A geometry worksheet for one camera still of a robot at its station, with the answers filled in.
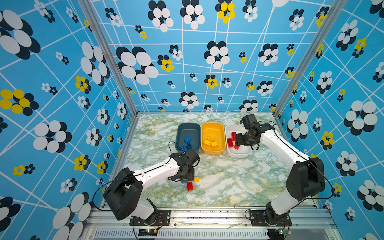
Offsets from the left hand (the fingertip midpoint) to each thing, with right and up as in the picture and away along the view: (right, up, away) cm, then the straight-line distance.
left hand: (188, 176), depth 84 cm
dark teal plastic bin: (+1, +26, +25) cm, 36 cm away
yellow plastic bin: (+19, +27, +23) cm, 40 cm away
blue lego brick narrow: (-4, +14, +13) cm, 20 cm away
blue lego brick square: (-2, -3, 0) cm, 4 cm away
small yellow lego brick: (+5, -2, +3) cm, 6 cm away
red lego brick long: (+28, +17, +17) cm, 37 cm away
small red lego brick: (+1, -5, 0) cm, 5 cm away
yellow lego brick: (+15, +20, +18) cm, 31 cm away
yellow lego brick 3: (+12, +18, +15) cm, 27 cm away
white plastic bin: (+36, +12, +14) cm, 41 cm away
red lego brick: (+31, +15, +15) cm, 38 cm away
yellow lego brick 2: (+16, +17, +15) cm, 28 cm away
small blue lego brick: (0, +16, +15) cm, 21 cm away
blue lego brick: (-1, +20, +19) cm, 27 cm away
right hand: (+32, +20, +5) cm, 38 cm away
